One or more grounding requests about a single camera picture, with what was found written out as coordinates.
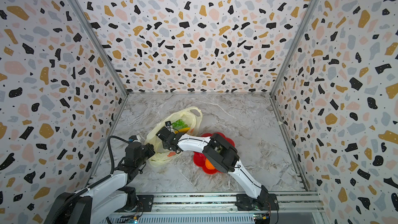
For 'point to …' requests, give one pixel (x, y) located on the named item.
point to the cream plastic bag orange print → (192, 115)
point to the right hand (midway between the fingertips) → (168, 140)
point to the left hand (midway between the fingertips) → (155, 144)
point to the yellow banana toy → (185, 130)
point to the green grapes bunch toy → (179, 124)
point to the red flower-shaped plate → (199, 159)
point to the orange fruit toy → (209, 165)
